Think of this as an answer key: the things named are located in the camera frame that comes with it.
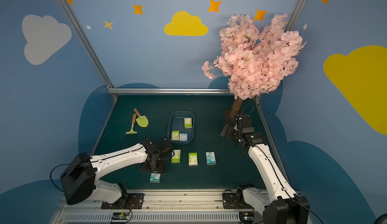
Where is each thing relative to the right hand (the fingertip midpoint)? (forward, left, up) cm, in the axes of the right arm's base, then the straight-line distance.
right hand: (231, 130), depth 82 cm
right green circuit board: (-38, -7, -20) cm, 43 cm away
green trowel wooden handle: (+14, +60, -16) cm, 63 cm away
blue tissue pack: (-24, +41, -14) cm, 49 cm away
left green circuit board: (-41, +54, -17) cm, 70 cm away
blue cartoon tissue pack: (-11, +11, -14) cm, 21 cm away
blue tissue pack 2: (+2, +28, -14) cm, 32 cm away
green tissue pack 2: (+13, +26, -14) cm, 32 cm away
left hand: (-20, +40, -12) cm, 46 cm away
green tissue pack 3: (+3, +34, -15) cm, 37 cm away
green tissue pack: (-12, +21, -14) cm, 28 cm away
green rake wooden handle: (+12, +65, -15) cm, 68 cm away
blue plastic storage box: (+15, +35, -17) cm, 41 cm away
